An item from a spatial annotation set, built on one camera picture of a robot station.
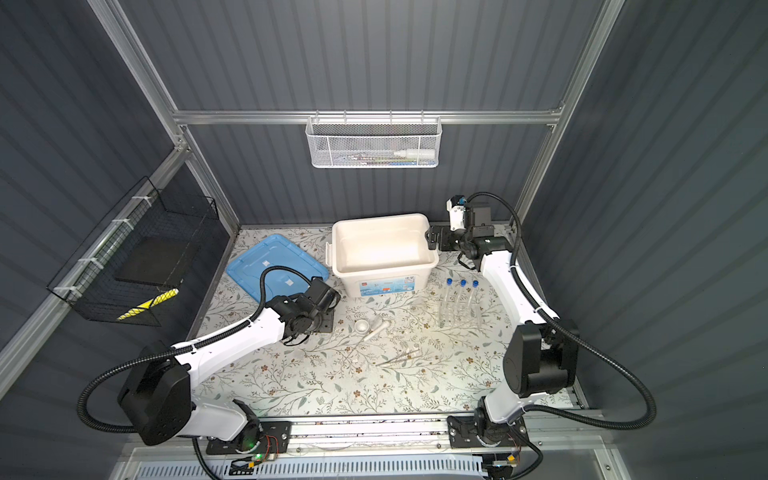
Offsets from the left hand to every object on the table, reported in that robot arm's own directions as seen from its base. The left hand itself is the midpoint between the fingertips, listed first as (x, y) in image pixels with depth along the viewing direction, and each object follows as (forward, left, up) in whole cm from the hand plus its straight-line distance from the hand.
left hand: (324, 318), depth 86 cm
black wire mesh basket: (-3, +44, +26) cm, 52 cm away
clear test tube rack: (+1, -40, -7) cm, 41 cm away
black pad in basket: (+9, +40, +18) cm, 45 cm away
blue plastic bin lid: (+34, +22, -7) cm, 41 cm away
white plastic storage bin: (+25, -18, -2) cm, 31 cm away
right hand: (+16, -36, +16) cm, 43 cm away
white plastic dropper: (-1, -17, -7) cm, 18 cm away
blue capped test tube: (+5, -42, 0) cm, 42 cm away
